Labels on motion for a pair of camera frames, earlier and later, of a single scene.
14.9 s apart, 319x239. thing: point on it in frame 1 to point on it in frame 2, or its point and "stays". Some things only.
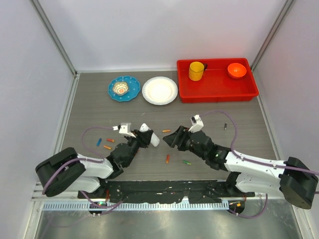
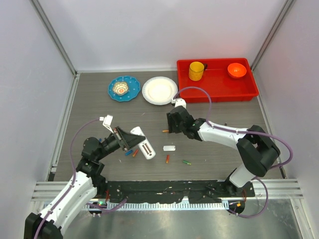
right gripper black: x=175 y=138 to x=171 y=123
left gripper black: x=143 y=138 to x=128 y=140
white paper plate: x=159 y=90 stays
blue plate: x=133 y=90 stays
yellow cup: x=196 y=70 stays
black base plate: x=165 y=191 stays
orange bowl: x=236 y=70 stays
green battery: x=187 y=162 stays
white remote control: x=155 y=141 to x=146 y=149
